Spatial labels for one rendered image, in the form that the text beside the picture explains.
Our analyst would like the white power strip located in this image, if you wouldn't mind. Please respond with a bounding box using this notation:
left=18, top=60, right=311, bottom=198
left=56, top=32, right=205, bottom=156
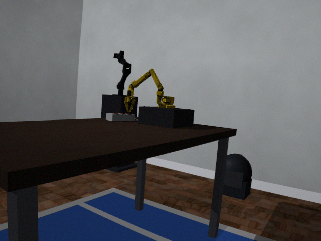
left=106, top=113, right=138, bottom=122

